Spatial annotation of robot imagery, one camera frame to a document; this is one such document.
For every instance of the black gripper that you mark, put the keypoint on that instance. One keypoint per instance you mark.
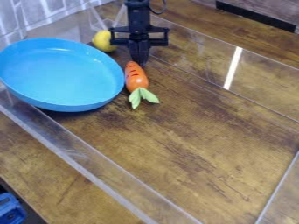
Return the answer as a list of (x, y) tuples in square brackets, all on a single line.
[(139, 52)]

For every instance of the orange toy carrot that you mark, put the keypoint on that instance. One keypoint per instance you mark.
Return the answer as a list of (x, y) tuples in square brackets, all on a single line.
[(137, 85)]

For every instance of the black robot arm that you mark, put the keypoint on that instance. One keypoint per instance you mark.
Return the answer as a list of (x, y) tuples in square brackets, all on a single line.
[(139, 18)]

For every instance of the blue plastic tray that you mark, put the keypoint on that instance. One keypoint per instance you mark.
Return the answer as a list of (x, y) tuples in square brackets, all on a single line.
[(60, 75)]

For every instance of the yellow toy lemon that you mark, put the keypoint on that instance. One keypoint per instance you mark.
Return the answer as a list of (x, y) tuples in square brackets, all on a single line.
[(100, 41)]

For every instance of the clear acrylic barrier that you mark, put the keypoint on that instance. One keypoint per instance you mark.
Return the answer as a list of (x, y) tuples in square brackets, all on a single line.
[(207, 157)]

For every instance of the blue plastic object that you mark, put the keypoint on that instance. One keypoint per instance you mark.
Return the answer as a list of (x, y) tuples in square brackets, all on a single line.
[(12, 213)]

